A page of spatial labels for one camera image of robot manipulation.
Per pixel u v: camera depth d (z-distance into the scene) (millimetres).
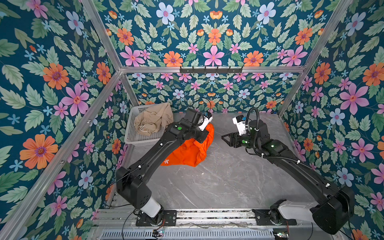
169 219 733
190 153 904
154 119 1075
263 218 734
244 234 766
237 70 910
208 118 677
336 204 383
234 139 650
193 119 586
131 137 994
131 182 405
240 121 661
